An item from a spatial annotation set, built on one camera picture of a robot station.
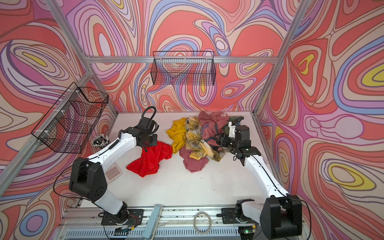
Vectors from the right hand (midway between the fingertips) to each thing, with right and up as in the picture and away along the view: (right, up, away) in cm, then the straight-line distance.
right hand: (220, 139), depth 83 cm
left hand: (-38, -1, +6) cm, 39 cm away
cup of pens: (-69, 0, 0) cm, 69 cm away
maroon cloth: (-17, -15, +5) cm, 23 cm away
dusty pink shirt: (-3, +9, +16) cm, 18 cm away
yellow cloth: (-26, +2, +15) cm, 30 cm away
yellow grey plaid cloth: (-13, -5, +5) cm, 14 cm away
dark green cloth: (+17, +13, +25) cm, 33 cm away
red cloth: (-39, -10, 0) cm, 41 cm away
